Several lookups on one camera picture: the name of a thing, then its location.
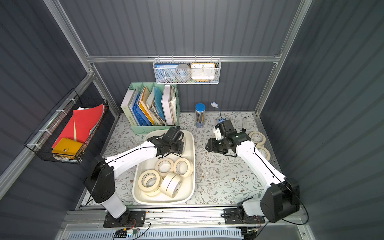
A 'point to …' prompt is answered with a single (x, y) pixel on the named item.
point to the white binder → (166, 106)
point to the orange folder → (144, 94)
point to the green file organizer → (153, 106)
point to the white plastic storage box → (187, 193)
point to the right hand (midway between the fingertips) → (213, 146)
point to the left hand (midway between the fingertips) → (179, 145)
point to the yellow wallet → (68, 146)
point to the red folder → (82, 121)
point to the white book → (125, 107)
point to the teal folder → (158, 96)
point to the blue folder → (140, 117)
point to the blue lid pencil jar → (200, 115)
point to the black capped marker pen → (244, 122)
